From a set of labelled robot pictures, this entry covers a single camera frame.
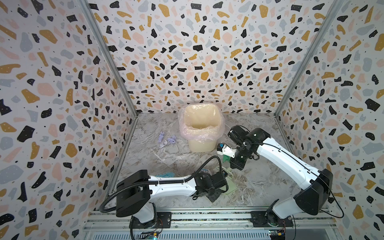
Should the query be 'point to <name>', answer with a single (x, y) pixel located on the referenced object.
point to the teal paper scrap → (169, 174)
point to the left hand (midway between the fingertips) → (218, 190)
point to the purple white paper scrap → (163, 143)
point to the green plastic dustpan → (232, 186)
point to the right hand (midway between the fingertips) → (230, 162)
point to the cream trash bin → (202, 147)
